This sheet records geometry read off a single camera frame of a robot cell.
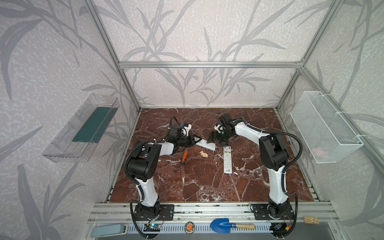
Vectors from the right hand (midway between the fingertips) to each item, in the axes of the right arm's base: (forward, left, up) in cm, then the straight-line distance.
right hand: (212, 138), depth 96 cm
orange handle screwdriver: (-11, +17, -4) cm, 21 cm away
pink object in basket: (-17, -51, +15) cm, 56 cm away
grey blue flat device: (-48, +45, +2) cm, 66 cm away
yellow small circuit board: (-44, -47, -4) cm, 64 cm away
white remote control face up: (-13, -9, -4) cm, 16 cm away
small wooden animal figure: (-9, +5, -5) cm, 11 cm away
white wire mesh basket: (-18, -46, +29) cm, 57 cm away
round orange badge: (-47, +12, -4) cm, 48 cm away
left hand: (0, +6, +4) cm, 7 cm away
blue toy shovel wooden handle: (-46, -4, -5) cm, 46 cm away
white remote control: (-4, +6, +1) cm, 7 cm away
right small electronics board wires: (-47, -33, -10) cm, 58 cm away
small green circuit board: (-46, +31, -7) cm, 56 cm away
